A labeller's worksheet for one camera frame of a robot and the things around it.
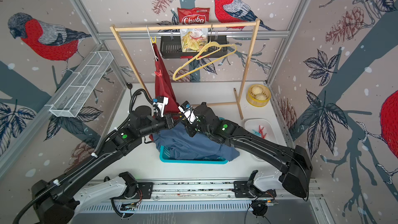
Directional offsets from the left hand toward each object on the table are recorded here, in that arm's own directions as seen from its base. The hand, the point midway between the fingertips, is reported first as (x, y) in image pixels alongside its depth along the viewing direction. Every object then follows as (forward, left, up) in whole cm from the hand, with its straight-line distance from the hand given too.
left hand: (185, 114), depth 67 cm
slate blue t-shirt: (-5, +5, -17) cm, 19 cm away
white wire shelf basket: (+8, +55, 0) cm, 56 cm away
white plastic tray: (+1, -47, -24) cm, 53 cm away
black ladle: (+45, +50, -28) cm, 73 cm away
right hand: (+1, +2, -5) cm, 6 cm away
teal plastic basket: (-10, +12, -25) cm, 29 cm away
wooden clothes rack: (+28, -34, -28) cm, 52 cm away
